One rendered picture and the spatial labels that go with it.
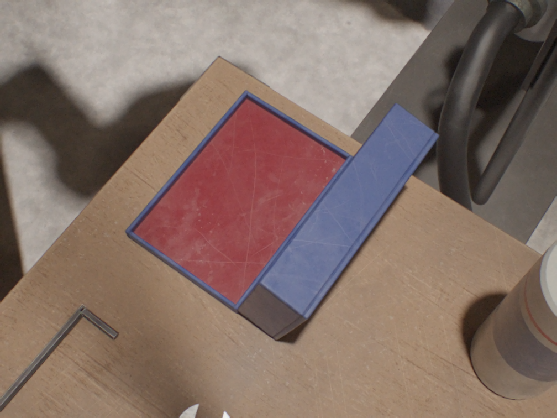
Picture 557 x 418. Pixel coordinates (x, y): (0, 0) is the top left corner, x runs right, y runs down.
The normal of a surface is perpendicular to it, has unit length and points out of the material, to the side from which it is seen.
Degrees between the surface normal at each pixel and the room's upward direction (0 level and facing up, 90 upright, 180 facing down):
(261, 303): 90
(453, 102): 43
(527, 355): 90
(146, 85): 0
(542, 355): 90
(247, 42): 0
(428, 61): 0
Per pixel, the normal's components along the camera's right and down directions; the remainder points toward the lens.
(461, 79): -0.49, -0.02
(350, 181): 0.18, -0.28
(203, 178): 0.00, -0.40
